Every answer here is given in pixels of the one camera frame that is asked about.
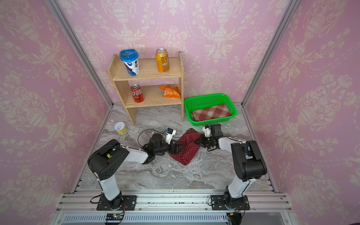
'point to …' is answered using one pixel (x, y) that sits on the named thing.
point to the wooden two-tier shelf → (153, 95)
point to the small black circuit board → (114, 216)
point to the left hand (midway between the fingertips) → (182, 146)
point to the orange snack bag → (170, 91)
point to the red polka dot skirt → (187, 138)
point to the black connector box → (234, 218)
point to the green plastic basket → (193, 103)
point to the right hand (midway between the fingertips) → (195, 141)
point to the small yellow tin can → (120, 128)
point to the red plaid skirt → (211, 112)
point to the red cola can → (137, 93)
